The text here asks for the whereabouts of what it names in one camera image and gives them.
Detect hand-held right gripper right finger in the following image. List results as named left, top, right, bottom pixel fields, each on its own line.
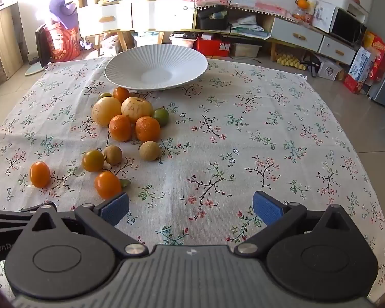
left=234, top=191, right=362, bottom=260

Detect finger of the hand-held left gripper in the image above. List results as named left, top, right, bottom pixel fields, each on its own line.
left=0, top=201, right=57, bottom=233

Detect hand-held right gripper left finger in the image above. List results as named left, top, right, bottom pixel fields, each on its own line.
left=19, top=192, right=148, bottom=260

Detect small smooth orange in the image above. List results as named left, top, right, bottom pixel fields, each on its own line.
left=94, top=171, right=122, bottom=199
left=30, top=161, right=51, bottom=189

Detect greenish yellow citrus fruit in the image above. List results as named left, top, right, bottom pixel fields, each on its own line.
left=82, top=150, right=105, bottom=172

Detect brown longan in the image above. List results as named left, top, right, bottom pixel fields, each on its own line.
left=103, top=145, right=123, bottom=165
left=139, top=141, right=161, bottom=161

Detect mandarin orange with stem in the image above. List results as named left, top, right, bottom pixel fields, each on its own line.
left=109, top=115, right=132, bottom=142

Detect round yellow pear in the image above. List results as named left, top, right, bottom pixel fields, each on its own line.
left=92, top=96, right=122, bottom=127

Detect pale yellow apple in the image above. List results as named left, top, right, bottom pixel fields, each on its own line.
left=121, top=97, right=154, bottom=124

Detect green lime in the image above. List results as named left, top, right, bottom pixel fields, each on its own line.
left=153, top=108, right=170, bottom=128

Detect white ribbed plate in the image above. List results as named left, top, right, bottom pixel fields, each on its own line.
left=104, top=45, right=209, bottom=91

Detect floral tablecloth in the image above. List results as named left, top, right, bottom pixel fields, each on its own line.
left=0, top=56, right=385, bottom=308

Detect yellow egg trays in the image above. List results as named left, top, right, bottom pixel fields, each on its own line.
left=276, top=53, right=309, bottom=70

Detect black hand tool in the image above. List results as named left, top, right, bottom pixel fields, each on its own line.
left=303, top=56, right=321, bottom=78

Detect small white printed box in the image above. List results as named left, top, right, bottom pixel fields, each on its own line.
left=317, top=61, right=342, bottom=81

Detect black flat panel on stand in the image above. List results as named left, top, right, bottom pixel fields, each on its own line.
left=25, top=24, right=51, bottom=76

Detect wooden side cabinet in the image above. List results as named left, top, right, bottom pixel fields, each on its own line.
left=0, top=2, right=24, bottom=81

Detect clear storage box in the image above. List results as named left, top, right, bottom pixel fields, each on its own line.
left=231, top=42, right=263, bottom=59

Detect red paper bag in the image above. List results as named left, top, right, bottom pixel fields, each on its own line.
left=45, top=22, right=81, bottom=62

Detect red box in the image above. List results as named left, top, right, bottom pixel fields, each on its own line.
left=194, top=37, right=232, bottom=57

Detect blue and white carton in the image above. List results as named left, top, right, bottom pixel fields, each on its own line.
left=348, top=46, right=376, bottom=82

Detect low wooden drawer cabinet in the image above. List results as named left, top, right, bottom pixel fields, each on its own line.
left=192, top=5, right=361, bottom=68

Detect clear box with black lid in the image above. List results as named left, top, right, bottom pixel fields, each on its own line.
left=170, top=32, right=198, bottom=49

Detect pile of papers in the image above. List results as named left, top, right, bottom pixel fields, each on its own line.
left=228, top=16, right=272, bottom=39

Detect tall wooden shelf cabinet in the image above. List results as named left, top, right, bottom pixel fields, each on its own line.
left=76, top=0, right=196, bottom=56

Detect yellow and red carton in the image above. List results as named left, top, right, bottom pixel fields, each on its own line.
left=362, top=31, right=385, bottom=85

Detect black case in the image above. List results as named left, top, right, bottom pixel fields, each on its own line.
left=197, top=6, right=229, bottom=31

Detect purple plush toy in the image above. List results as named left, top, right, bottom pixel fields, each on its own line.
left=48, top=0, right=79, bottom=34

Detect black microwave oven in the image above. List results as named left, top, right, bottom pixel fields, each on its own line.
left=329, top=8, right=368, bottom=47

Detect white drawing card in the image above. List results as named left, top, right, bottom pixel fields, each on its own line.
left=313, top=0, right=337, bottom=33

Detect pink fringed cloth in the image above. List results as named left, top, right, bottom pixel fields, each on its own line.
left=192, top=0, right=296, bottom=18

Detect white foam box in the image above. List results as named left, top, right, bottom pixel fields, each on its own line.
left=319, top=0, right=369, bottom=15

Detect black hanging cable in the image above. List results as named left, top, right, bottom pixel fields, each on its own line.
left=220, top=0, right=236, bottom=34

